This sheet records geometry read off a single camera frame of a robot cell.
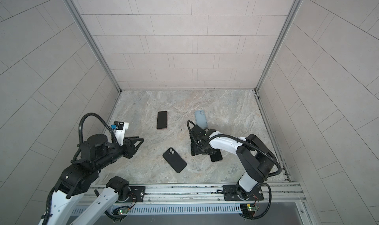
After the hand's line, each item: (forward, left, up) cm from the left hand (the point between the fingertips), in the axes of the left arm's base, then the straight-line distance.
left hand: (145, 138), depth 64 cm
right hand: (+2, -23, -26) cm, 35 cm away
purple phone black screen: (+25, +1, -25) cm, 35 cm away
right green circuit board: (-24, -47, -24) cm, 58 cm away
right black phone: (+1, -35, -26) cm, 43 cm away
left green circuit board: (-25, +10, -21) cm, 34 cm away
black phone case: (-2, -10, -25) cm, 27 cm away
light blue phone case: (+26, -26, -26) cm, 45 cm away
